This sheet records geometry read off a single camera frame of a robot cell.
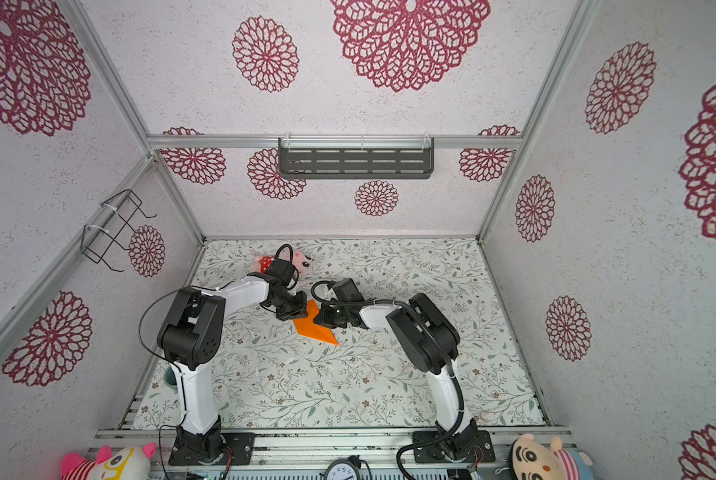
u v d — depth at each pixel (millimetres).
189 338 533
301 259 1084
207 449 651
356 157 977
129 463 663
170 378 800
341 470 687
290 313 897
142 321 574
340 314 849
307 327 963
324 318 855
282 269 833
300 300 896
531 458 656
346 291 811
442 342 542
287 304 863
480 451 726
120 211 796
